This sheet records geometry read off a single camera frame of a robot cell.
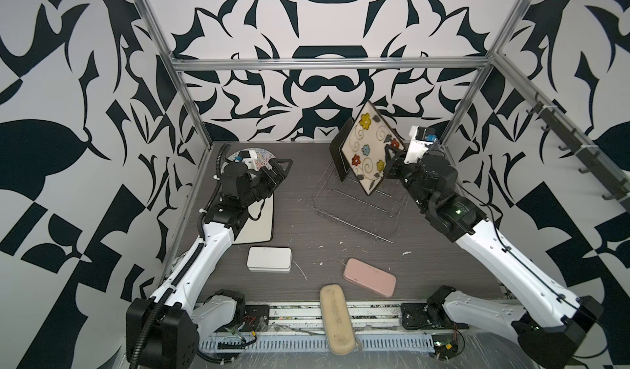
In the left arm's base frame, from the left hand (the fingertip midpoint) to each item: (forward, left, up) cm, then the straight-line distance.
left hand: (289, 163), depth 74 cm
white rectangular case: (-19, +8, -25) cm, 33 cm away
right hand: (-2, -27, +10) cm, 29 cm away
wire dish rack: (-2, -33, -29) cm, 44 cm away
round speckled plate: (-2, +7, +5) cm, 9 cm away
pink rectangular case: (-26, -25, -27) cm, 45 cm away
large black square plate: (+15, -16, -10) cm, 24 cm away
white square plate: (-6, +13, -27) cm, 31 cm away
